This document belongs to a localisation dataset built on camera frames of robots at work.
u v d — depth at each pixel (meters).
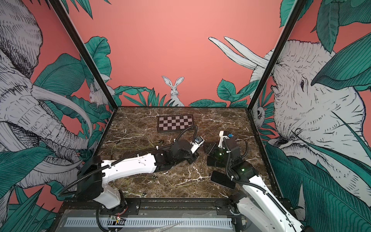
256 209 0.57
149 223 0.70
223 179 0.84
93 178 0.41
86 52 0.88
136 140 1.01
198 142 0.64
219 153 0.63
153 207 0.75
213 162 0.65
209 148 0.63
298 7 0.69
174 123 1.07
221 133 0.69
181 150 0.56
